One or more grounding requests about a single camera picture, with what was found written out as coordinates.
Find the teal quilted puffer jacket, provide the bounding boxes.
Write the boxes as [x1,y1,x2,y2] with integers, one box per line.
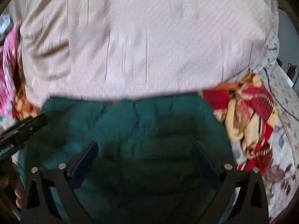
[18,95,234,223]

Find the black charger plug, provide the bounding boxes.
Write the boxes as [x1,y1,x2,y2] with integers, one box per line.
[287,63,298,80]

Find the pink penguin print blanket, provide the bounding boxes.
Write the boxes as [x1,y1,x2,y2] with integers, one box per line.
[1,22,22,116]

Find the white floral plush blanket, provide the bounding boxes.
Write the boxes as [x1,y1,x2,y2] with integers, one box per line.
[0,14,299,223]

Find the beige patterned quilt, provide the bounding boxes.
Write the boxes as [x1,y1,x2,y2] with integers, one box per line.
[6,0,279,106]

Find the red yellow orange cloth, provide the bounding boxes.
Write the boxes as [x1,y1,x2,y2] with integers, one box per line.
[14,73,277,178]

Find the black cable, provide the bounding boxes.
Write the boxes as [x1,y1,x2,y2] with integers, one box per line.
[263,67,299,123]

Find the person's left hand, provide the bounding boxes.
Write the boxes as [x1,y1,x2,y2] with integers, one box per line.
[1,157,24,209]

